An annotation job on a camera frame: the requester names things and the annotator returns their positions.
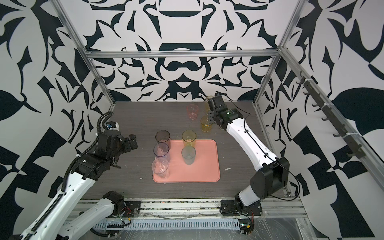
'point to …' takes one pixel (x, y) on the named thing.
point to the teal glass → (188, 153)
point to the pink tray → (205, 168)
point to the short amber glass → (206, 123)
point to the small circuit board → (246, 226)
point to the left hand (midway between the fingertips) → (126, 136)
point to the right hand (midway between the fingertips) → (216, 113)
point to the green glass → (189, 137)
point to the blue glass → (161, 150)
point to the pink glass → (192, 110)
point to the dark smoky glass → (163, 136)
